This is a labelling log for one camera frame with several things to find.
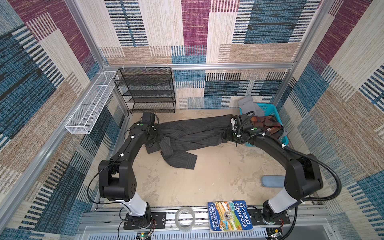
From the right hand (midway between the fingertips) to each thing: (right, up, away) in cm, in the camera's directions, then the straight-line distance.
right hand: (225, 137), depth 89 cm
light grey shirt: (+20, +21, +19) cm, 35 cm away
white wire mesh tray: (-70, +9, -19) cm, 73 cm away
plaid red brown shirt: (+32, +8, +12) cm, 36 cm away
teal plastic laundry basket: (+37, +19, +23) cm, 47 cm away
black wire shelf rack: (-52, +33, +20) cm, 65 cm away
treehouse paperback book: (-2, -36, -16) cm, 40 cm away
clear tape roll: (-24, -40, -20) cm, 51 cm away
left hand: (-38, +1, 0) cm, 38 cm away
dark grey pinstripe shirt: (-34, 0, +8) cm, 35 cm away
